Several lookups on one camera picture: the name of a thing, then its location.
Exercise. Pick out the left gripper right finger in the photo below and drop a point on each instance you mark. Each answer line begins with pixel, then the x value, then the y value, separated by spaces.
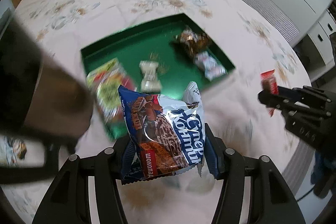
pixel 259 180

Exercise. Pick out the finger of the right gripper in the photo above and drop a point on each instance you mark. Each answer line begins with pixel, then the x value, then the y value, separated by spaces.
pixel 306 94
pixel 283 103

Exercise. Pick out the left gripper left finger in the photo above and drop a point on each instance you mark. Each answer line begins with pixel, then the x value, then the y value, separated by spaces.
pixel 67 198

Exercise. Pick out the red snack bar packet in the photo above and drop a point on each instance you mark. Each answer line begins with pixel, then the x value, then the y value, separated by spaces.
pixel 268 82

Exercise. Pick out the pink cloud cookie packet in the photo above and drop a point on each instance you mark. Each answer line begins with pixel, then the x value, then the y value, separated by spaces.
pixel 209 65

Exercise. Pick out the blue chocolate wafer bag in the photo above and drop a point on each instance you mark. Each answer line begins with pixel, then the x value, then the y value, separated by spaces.
pixel 167 136

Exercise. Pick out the colourful gummy candy bag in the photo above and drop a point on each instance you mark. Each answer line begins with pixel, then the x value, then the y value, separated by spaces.
pixel 104 82

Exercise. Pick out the brown black cylindrical container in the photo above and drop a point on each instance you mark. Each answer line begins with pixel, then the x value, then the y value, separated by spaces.
pixel 39 99

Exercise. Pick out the brown gold nut snack bag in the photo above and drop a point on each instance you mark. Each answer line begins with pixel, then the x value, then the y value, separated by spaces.
pixel 192 42

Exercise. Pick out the small white candy packet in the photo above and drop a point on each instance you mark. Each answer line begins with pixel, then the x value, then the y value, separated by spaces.
pixel 150 82

